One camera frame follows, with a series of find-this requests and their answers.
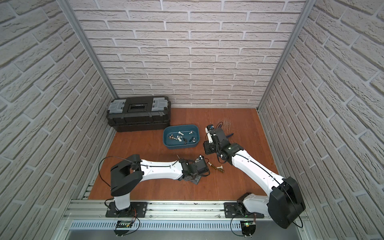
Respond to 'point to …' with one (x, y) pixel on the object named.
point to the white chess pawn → (180, 133)
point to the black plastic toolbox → (139, 112)
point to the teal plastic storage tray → (188, 130)
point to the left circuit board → (123, 224)
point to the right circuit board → (248, 227)
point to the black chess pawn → (185, 140)
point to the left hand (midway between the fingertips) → (198, 175)
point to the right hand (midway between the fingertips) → (208, 143)
